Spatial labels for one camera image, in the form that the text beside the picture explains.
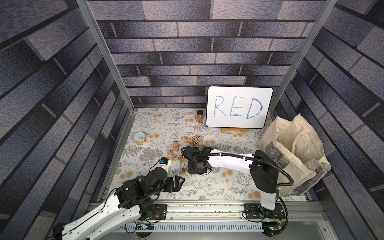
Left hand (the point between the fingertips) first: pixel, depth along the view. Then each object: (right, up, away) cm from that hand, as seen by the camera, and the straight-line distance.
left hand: (179, 181), depth 71 cm
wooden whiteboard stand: (+42, +23, +31) cm, 57 cm away
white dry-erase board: (+37, +39, +26) cm, 59 cm away
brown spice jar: (+11, +33, +36) cm, 50 cm away
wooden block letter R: (+1, 0, +14) cm, 14 cm away
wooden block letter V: (+10, +18, +30) cm, 36 cm away
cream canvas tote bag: (+65, +14, +12) cm, 68 cm away
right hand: (+5, 0, +14) cm, 14 cm away
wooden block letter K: (-4, +7, +19) cm, 21 cm away
